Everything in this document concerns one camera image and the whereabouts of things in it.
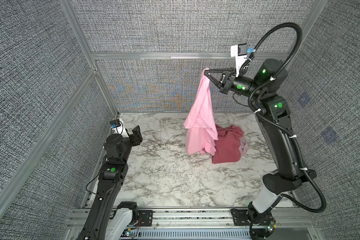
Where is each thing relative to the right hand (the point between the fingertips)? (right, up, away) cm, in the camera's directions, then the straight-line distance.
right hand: (206, 71), depth 51 cm
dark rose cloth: (+22, -31, +43) cm, 57 cm away
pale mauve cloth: (+32, -32, +43) cm, 63 cm away
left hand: (-31, -19, +20) cm, 42 cm away
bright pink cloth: (+1, -17, +17) cm, 24 cm away
